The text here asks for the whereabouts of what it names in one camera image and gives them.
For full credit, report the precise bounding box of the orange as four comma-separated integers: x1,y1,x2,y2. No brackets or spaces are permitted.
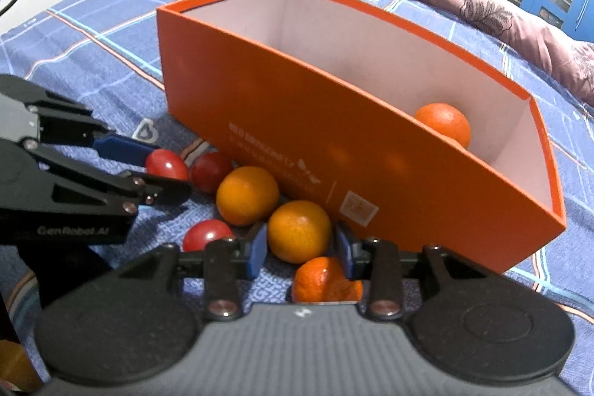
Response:
215,166,280,226
267,200,332,264
415,102,471,149

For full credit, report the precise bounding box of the red tomato by box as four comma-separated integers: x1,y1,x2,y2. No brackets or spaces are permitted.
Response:
190,152,234,194

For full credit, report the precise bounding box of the red tomato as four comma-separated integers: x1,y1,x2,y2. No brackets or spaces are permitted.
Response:
145,149,189,182
190,152,234,194
182,219,234,252

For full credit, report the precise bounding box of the peeled-look mandarin near gripper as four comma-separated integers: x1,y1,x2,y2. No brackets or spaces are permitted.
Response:
291,256,363,304

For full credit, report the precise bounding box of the orange cardboard box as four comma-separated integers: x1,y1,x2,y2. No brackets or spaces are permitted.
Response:
156,0,567,272

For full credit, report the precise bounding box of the orange inside box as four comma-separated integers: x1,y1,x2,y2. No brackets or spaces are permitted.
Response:
415,102,471,149

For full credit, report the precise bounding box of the blue plaid bed sheet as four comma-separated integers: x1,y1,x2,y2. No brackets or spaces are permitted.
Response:
1,0,593,395

